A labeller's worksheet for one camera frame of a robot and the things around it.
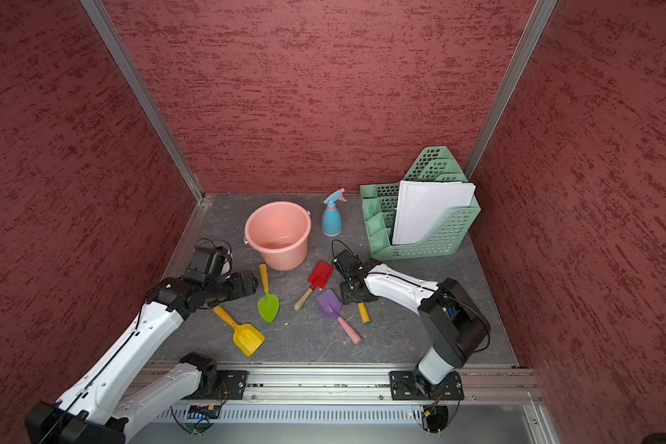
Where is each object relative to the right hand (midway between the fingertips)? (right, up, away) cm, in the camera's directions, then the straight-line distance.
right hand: (356, 300), depth 88 cm
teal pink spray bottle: (-8, +26, +14) cm, 31 cm away
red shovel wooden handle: (-13, +6, +7) cm, 16 cm away
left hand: (-33, +5, -10) cm, 35 cm away
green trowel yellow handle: (-29, -2, +1) cm, 29 cm away
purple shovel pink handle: (-8, -2, 0) cm, 8 cm away
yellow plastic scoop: (-34, -9, -7) cm, 35 cm away
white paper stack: (+21, +33, -1) cm, 39 cm away
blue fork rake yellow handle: (+2, -4, -2) cm, 5 cm away
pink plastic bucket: (-27, +22, +10) cm, 37 cm away
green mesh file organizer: (+11, +34, +23) cm, 43 cm away
